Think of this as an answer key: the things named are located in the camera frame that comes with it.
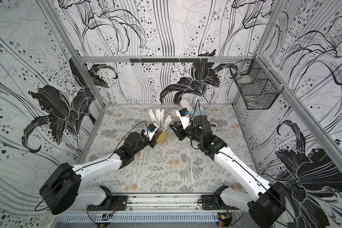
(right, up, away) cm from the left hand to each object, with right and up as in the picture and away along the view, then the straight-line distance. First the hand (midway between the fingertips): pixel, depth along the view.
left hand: (160, 132), depth 82 cm
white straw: (-14, -25, +2) cm, 29 cm away
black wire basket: (+61, +28, +6) cm, 68 cm away
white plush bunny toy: (+16, +19, +25) cm, 36 cm away
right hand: (+8, +6, -10) cm, 14 cm away
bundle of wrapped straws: (0, +4, +5) cm, 7 cm away
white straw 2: (+17, -21, +4) cm, 27 cm away
